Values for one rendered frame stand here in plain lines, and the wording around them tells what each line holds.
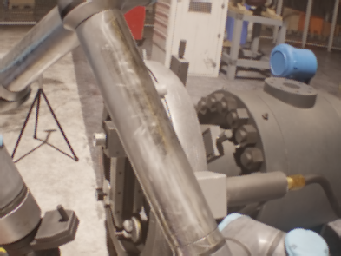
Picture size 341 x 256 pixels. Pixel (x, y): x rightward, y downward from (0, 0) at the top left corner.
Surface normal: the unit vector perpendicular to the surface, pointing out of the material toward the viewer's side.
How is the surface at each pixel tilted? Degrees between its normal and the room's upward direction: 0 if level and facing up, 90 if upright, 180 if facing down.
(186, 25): 90
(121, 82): 69
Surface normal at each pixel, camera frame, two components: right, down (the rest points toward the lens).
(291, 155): 0.38, -0.22
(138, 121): -0.05, 0.00
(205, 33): 0.27, 0.38
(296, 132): 0.33, -0.46
